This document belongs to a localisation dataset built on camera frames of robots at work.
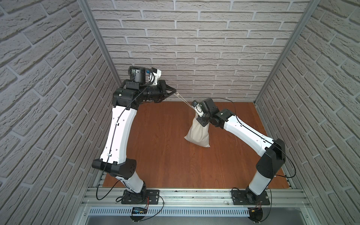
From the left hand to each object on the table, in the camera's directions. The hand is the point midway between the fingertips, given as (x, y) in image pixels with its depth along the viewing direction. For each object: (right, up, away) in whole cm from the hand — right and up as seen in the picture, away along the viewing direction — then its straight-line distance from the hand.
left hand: (174, 85), depth 61 cm
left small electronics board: (-19, -64, +10) cm, 68 cm away
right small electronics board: (+41, -65, +9) cm, 77 cm away
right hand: (+13, -14, +21) cm, 29 cm away
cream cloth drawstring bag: (+14, -24, +24) cm, 37 cm away
